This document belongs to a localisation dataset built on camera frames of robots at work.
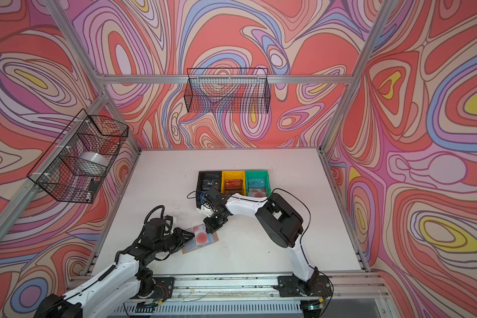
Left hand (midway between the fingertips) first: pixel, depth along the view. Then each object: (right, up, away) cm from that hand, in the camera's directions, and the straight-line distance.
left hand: (196, 235), depth 83 cm
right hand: (+6, -1, +4) cm, 7 cm away
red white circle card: (+2, -1, +2) cm, 3 cm away
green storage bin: (+28, +26, +15) cm, 41 cm away
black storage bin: (+1, +22, +21) cm, 30 cm away
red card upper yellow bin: (+16, +20, +18) cm, 32 cm away
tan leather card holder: (-2, -4, -1) cm, 5 cm away
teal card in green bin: (+27, +21, +18) cm, 39 cm away
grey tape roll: (-34, +30, -13) cm, 47 cm away
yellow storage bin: (+15, +25, +22) cm, 37 cm away
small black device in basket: (-37, +22, -10) cm, 44 cm away
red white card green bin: (+28, +16, +16) cm, 36 cm away
